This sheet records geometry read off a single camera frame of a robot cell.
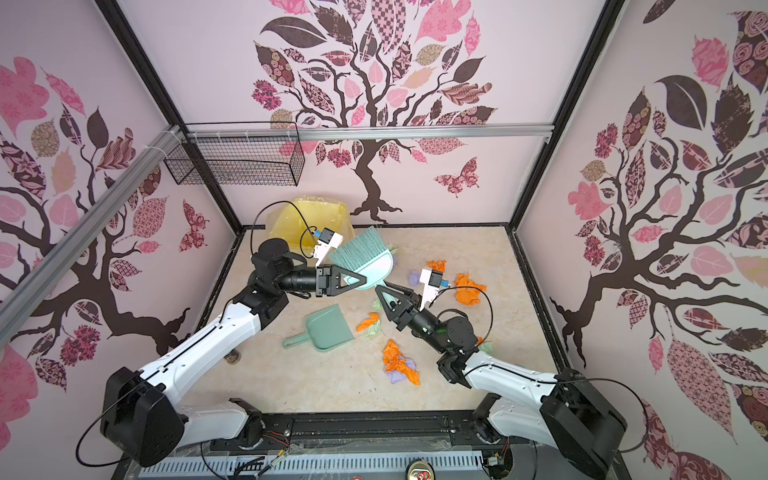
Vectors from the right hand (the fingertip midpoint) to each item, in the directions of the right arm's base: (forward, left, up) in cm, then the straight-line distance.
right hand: (381, 288), depth 64 cm
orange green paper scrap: (+7, +4, -31) cm, 32 cm away
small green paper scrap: (+14, +3, -31) cm, 34 cm away
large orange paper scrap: (+17, -28, -30) cm, 44 cm away
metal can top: (-31, -8, -21) cm, 38 cm away
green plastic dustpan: (+5, +18, -31) cm, 36 cm away
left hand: (0, +3, 0) cm, 3 cm away
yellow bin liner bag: (+34, +28, -11) cm, 45 cm away
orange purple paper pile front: (-6, -4, -31) cm, 32 cm away
